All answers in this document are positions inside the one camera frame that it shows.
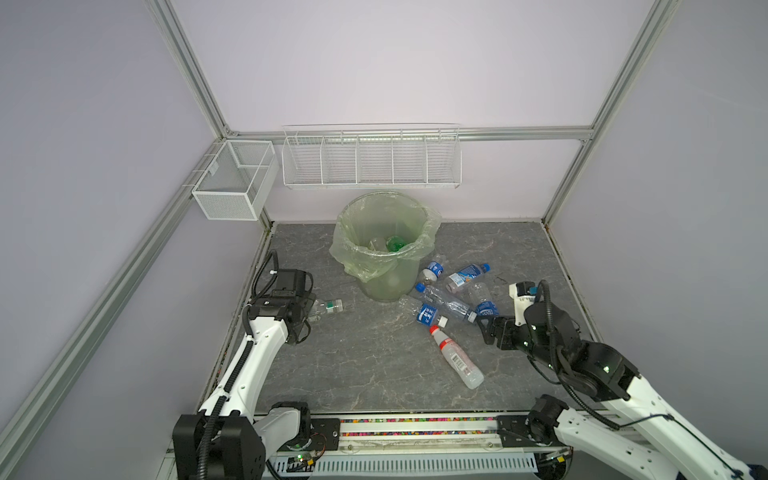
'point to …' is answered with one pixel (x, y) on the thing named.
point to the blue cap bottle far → (457, 281)
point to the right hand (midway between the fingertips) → (492, 320)
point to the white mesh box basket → (237, 183)
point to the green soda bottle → (395, 243)
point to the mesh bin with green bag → (380, 240)
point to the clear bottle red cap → (459, 360)
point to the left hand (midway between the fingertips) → (305, 314)
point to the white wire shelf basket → (371, 156)
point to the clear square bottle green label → (328, 306)
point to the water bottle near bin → (435, 268)
